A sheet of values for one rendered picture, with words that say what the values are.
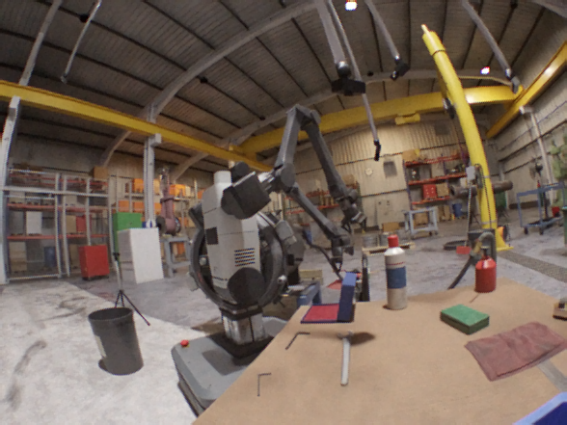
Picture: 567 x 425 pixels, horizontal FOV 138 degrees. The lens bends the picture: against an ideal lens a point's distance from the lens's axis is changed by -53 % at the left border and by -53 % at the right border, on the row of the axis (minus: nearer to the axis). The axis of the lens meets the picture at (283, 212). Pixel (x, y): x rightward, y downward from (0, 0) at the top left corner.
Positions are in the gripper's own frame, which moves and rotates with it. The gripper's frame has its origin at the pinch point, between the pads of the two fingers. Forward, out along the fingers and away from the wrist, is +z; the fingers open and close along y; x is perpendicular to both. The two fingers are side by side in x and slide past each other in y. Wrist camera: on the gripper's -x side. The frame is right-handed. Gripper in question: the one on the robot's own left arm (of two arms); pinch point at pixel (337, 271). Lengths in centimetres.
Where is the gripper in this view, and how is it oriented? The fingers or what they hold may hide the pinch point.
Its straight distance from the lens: 144.1
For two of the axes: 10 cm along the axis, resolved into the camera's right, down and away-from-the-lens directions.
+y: 3.3, 0.4, 9.4
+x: -9.4, 1.4, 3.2
